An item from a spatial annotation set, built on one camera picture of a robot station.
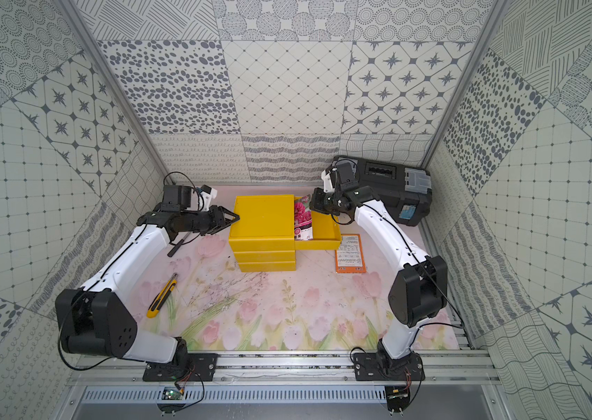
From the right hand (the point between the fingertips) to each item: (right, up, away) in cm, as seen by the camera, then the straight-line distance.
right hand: (312, 206), depth 84 cm
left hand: (-25, -3, -2) cm, 26 cm away
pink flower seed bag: (-3, -4, -1) cm, 5 cm away
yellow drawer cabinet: (-15, -8, -5) cm, 18 cm away
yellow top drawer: (+5, -9, +5) cm, 11 cm away
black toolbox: (+35, +5, +11) cm, 37 cm away
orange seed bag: (+15, -20, +14) cm, 28 cm away
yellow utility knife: (-51, -31, +2) cm, 59 cm away
